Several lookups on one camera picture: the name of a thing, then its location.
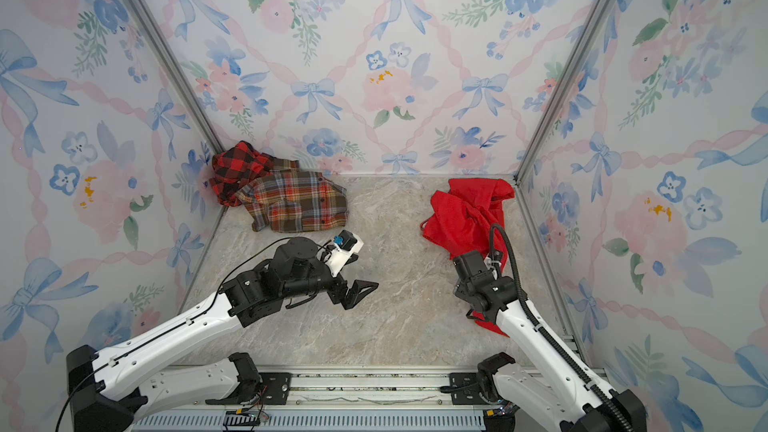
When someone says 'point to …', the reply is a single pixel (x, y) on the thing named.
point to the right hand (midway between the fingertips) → (472, 285)
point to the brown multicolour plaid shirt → (293, 200)
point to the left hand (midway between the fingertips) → (367, 268)
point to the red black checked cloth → (236, 166)
